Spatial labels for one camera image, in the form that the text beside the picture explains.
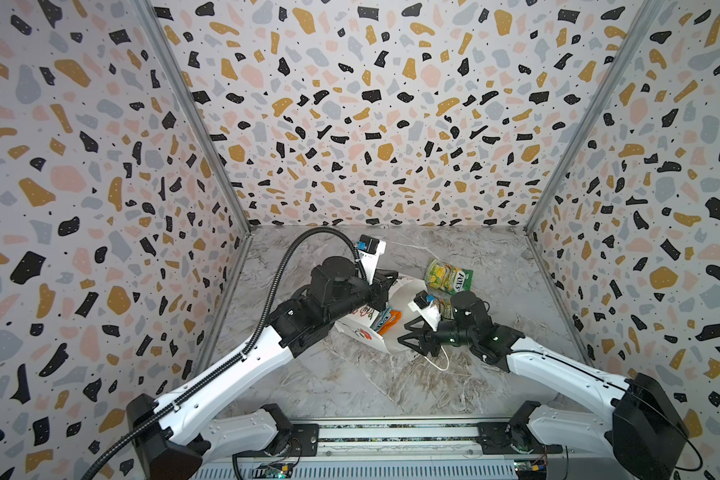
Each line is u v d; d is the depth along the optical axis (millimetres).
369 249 557
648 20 716
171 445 373
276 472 704
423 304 676
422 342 679
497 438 743
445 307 674
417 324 760
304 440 733
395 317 877
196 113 865
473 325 617
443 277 1032
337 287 480
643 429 407
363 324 704
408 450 732
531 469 716
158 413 378
